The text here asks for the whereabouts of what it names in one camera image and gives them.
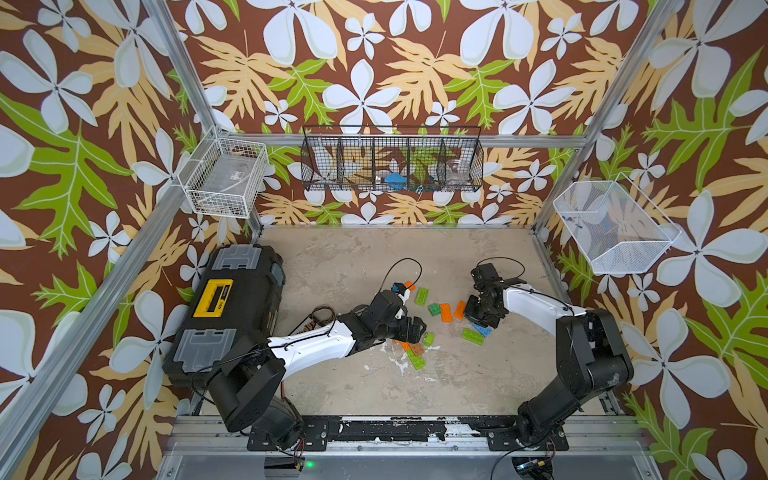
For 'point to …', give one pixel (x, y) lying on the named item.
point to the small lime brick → (429, 339)
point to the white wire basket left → (223, 177)
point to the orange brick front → (406, 346)
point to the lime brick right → (472, 336)
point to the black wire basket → (384, 158)
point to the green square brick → (434, 309)
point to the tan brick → (417, 348)
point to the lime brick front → (417, 361)
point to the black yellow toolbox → (238, 292)
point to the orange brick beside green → (446, 313)
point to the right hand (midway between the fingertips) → (466, 316)
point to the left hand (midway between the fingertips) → (417, 321)
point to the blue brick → (484, 331)
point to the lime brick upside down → (421, 298)
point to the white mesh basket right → (617, 227)
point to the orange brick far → (412, 288)
